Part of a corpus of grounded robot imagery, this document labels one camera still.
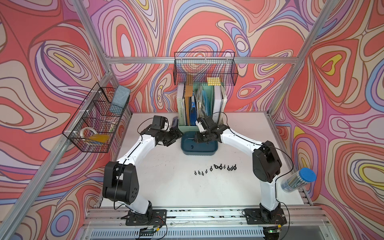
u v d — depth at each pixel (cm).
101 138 68
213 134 68
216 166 91
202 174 88
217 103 94
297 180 71
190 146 99
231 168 91
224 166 91
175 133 78
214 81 91
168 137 75
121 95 81
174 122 110
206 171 89
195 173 88
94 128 73
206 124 73
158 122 69
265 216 64
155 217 73
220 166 91
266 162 50
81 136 65
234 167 91
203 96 94
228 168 91
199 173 88
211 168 90
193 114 98
